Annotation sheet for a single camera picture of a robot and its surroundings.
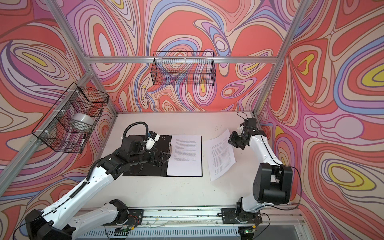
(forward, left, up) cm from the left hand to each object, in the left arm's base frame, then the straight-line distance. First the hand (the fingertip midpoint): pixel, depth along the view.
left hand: (165, 152), depth 74 cm
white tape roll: (+10, +39, +13) cm, 42 cm away
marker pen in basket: (+4, +41, +5) cm, 41 cm away
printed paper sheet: (+6, -9, -20) cm, 23 cm away
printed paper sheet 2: (+8, -31, -16) cm, 36 cm away
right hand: (+11, -36, -8) cm, 38 cm away
